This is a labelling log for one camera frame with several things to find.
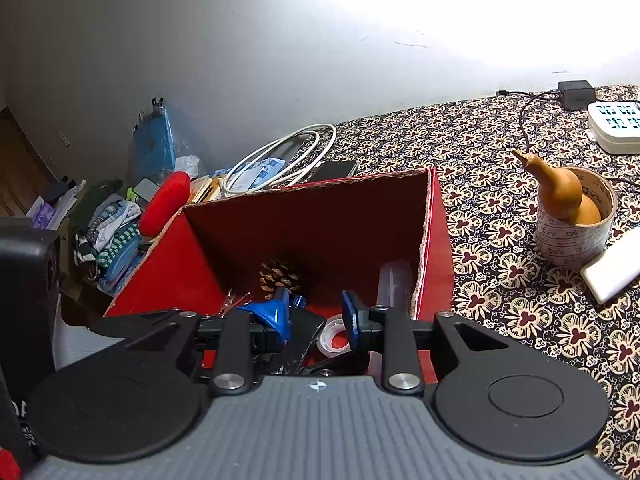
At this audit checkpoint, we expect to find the orange gourd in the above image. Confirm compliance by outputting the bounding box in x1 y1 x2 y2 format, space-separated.
512 150 602 226

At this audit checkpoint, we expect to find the white tube blue cap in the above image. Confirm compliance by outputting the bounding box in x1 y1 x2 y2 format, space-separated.
580 226 640 304

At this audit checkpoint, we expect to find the small clear tape roll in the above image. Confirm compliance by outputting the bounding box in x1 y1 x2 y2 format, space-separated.
317 314 350 358

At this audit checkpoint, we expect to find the pine cone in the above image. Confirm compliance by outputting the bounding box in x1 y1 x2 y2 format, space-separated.
259 260 303 300

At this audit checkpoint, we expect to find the dark translucent tube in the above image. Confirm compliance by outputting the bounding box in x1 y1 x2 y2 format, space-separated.
376 261 414 312

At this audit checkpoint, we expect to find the pile of folded clothes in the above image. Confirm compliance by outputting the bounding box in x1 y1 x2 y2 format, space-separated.
68 179 142 297

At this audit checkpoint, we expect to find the red cardboard box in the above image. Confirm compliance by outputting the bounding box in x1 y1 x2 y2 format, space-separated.
107 170 454 321

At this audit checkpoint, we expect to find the blue white packet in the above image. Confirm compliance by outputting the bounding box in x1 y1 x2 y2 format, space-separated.
229 157 285 193

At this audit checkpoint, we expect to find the black smartphone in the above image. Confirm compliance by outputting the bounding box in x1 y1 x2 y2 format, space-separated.
308 160 358 182

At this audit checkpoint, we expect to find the red plush cushion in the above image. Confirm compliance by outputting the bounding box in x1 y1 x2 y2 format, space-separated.
139 171 191 238

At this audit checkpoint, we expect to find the blue plastic bag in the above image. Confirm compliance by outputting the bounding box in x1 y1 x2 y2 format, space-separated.
132 98 176 184

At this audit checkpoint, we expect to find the patterned floral tablecloth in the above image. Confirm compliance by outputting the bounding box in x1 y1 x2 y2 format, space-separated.
329 89 639 479

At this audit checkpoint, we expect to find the wide packing tape roll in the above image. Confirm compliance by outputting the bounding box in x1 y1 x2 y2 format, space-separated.
535 166 618 271

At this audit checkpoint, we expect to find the black power adapter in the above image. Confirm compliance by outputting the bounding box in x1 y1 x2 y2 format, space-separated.
558 80 597 112

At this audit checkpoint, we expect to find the white power strip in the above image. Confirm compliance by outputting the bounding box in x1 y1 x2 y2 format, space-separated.
587 101 640 155

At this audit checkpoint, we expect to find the coiled white cable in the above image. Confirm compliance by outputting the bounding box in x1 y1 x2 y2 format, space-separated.
220 122 339 198

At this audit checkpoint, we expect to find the black adapter cable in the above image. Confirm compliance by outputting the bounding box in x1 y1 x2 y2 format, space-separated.
496 89 640 189

